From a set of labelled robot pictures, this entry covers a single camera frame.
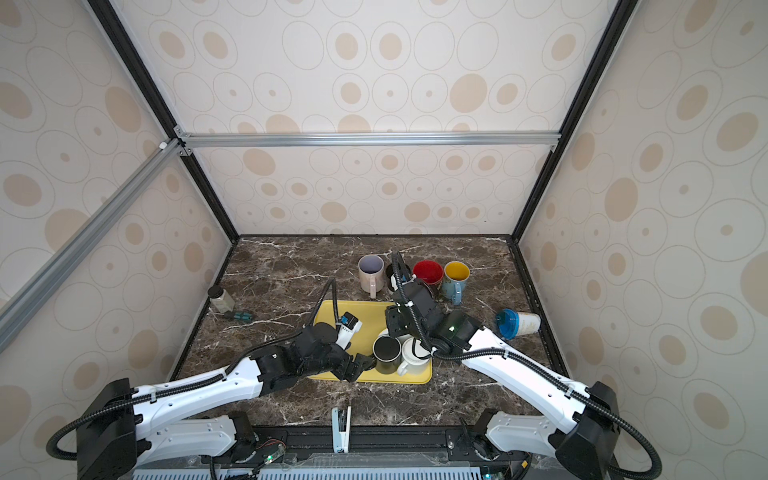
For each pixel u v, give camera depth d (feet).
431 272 3.16
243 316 3.11
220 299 3.02
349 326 2.25
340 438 2.40
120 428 1.31
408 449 2.45
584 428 1.26
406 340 2.74
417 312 1.74
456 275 3.12
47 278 1.81
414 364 2.63
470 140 5.78
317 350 1.93
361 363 2.26
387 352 2.62
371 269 3.27
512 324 2.87
